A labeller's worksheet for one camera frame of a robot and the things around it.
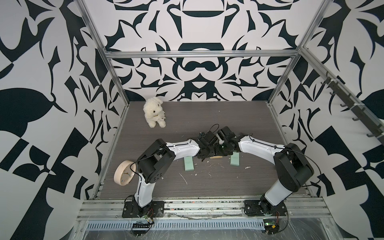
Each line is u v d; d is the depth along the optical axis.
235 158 0.89
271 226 0.71
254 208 0.74
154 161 0.51
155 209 0.74
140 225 0.73
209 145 0.75
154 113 0.93
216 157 0.88
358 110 0.60
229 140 0.70
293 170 0.46
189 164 0.87
